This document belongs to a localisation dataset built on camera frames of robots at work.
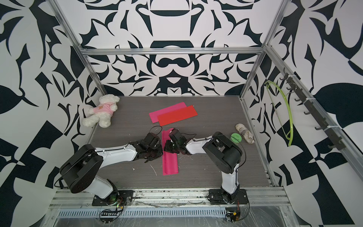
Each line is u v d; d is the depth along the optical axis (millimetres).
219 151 501
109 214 727
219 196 743
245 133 959
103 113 1005
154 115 1081
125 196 745
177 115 1081
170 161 865
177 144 741
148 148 707
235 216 711
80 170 441
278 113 790
